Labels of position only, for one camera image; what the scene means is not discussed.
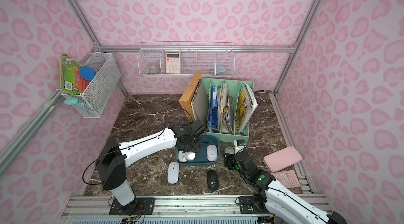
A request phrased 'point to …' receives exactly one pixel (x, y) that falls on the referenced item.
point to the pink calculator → (172, 63)
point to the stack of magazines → (225, 120)
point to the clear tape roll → (153, 70)
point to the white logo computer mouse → (212, 153)
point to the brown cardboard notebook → (194, 99)
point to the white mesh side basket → (92, 103)
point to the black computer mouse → (212, 180)
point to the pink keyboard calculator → (289, 179)
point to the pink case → (282, 159)
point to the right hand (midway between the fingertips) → (228, 153)
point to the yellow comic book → (246, 104)
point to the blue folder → (213, 112)
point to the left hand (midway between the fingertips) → (195, 145)
